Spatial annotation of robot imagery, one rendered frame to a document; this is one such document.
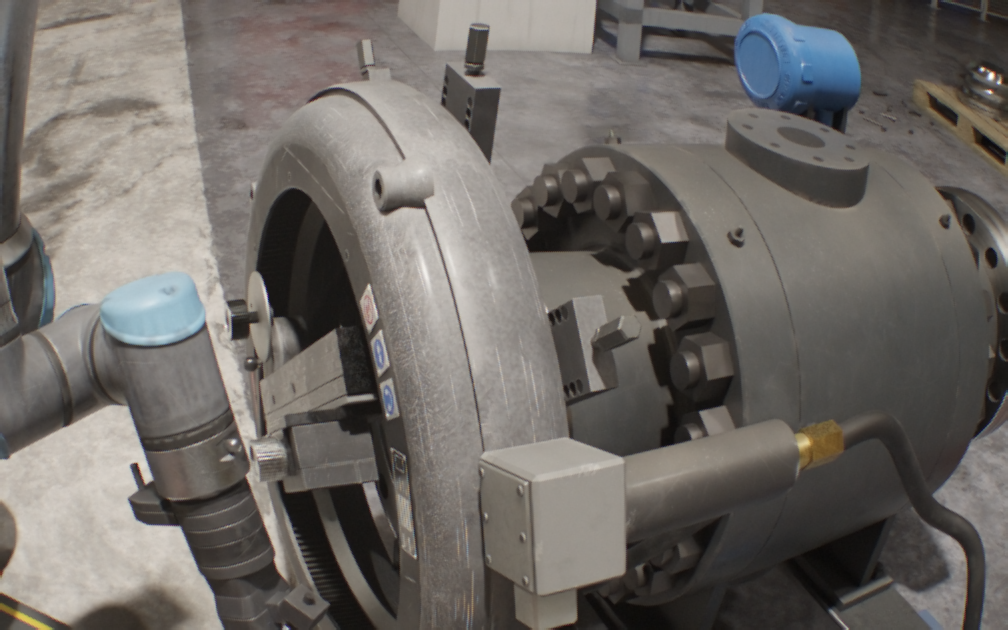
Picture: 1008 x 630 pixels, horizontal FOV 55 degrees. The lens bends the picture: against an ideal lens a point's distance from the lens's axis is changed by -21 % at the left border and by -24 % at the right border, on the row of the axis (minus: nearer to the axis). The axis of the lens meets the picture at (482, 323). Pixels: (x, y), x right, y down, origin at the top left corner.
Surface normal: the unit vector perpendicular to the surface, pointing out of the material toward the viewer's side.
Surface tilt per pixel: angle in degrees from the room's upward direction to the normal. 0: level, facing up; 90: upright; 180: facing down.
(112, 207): 0
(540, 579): 74
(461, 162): 21
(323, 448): 52
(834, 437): 60
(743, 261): 33
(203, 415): 66
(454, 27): 90
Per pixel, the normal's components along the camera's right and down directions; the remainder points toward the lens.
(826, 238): 0.27, -0.54
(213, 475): 0.51, 0.07
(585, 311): 0.36, -0.22
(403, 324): -0.63, -0.07
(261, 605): 0.88, -0.18
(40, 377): 0.68, -0.28
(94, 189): 0.09, -0.88
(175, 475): -0.18, 0.27
